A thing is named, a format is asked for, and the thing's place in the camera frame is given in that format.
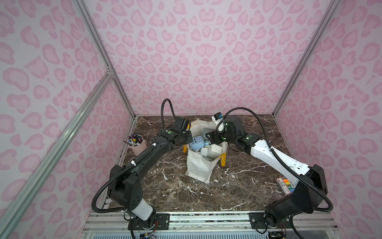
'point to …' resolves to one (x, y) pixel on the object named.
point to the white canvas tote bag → (199, 167)
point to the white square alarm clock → (214, 151)
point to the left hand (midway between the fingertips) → (190, 136)
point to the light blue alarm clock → (198, 142)
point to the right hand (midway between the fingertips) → (211, 132)
